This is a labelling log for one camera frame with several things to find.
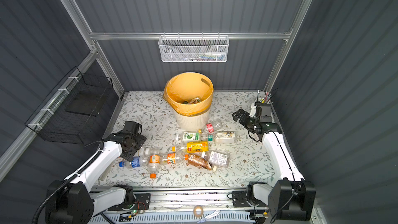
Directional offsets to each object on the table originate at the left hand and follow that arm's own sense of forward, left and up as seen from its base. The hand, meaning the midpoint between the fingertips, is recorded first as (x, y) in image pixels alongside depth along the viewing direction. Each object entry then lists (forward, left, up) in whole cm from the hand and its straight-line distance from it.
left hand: (139, 145), depth 85 cm
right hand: (+6, -56, +12) cm, 58 cm away
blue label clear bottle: (-8, 0, -2) cm, 9 cm away
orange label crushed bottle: (-8, -18, -2) cm, 20 cm away
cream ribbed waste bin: (+10, -30, +4) cm, 32 cm away
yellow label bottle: (-2, -32, -2) cm, 32 cm away
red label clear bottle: (+10, -40, -1) cm, 42 cm away
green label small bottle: (+6, -27, -3) cm, 28 cm away
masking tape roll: (-30, -32, -7) cm, 44 cm away
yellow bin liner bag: (+32, -28, +7) cm, 43 cm away
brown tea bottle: (-10, -30, -2) cm, 32 cm away
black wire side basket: (+11, +27, +19) cm, 34 cm away
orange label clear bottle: (-9, -8, -5) cm, 13 cm away
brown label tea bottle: (+25, -32, +8) cm, 41 cm away
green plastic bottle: (+29, -25, +2) cm, 39 cm away
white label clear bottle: (-8, -43, -4) cm, 44 cm away
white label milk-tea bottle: (+4, -49, -3) cm, 49 cm away
